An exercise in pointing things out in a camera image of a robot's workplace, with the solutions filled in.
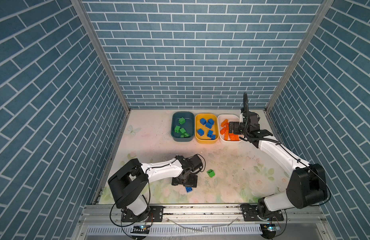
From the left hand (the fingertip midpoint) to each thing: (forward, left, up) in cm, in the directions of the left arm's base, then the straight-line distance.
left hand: (189, 186), depth 83 cm
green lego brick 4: (+33, +1, +3) cm, 33 cm away
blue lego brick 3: (+43, -15, +1) cm, 46 cm away
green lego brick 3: (+37, +4, +3) cm, 37 cm away
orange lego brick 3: (+34, -27, +1) cm, 43 cm away
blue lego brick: (+46, -11, +2) cm, 47 cm away
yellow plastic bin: (+41, -13, +1) cm, 43 cm away
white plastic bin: (+47, -32, +4) cm, 57 cm away
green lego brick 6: (+7, -13, +1) cm, 15 cm away
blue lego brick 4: (+36, -8, +2) cm, 37 cm away
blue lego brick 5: (+34, -15, +2) cm, 38 cm away
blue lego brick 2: (+46, -17, +2) cm, 49 cm away
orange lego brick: (+44, -27, +2) cm, 52 cm away
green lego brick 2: (+38, +9, +3) cm, 39 cm away
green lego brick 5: (+32, +5, +2) cm, 33 cm away
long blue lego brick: (-2, 0, 0) cm, 2 cm away
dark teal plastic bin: (+41, 0, +2) cm, 41 cm away
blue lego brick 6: (+31, -17, +2) cm, 36 cm away
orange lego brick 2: (+37, -24, +3) cm, 44 cm away
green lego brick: (+47, +5, +1) cm, 47 cm away
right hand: (+30, -28, +20) cm, 46 cm away
